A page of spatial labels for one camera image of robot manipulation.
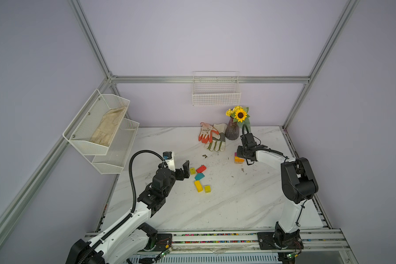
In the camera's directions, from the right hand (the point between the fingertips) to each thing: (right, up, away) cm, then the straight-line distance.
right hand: (240, 150), depth 100 cm
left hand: (-35, -4, -21) cm, 41 cm away
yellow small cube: (-21, -21, -10) cm, 31 cm away
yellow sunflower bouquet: (-1, +22, -5) cm, 22 cm away
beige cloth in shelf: (-70, +13, -20) cm, 74 cm away
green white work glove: (-12, +4, +11) cm, 17 cm away
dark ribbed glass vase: (-3, +13, +11) cm, 18 cm away
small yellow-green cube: (-29, -12, -5) cm, 32 cm away
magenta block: (-3, -2, 0) cm, 4 cm away
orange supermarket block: (-1, -6, -1) cm, 6 cm away
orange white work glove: (-20, +12, +15) cm, 28 cm away
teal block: (-26, -15, -5) cm, 30 cm away
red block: (-24, -11, -2) cm, 27 cm away
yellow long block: (-26, -19, -10) cm, 34 cm away
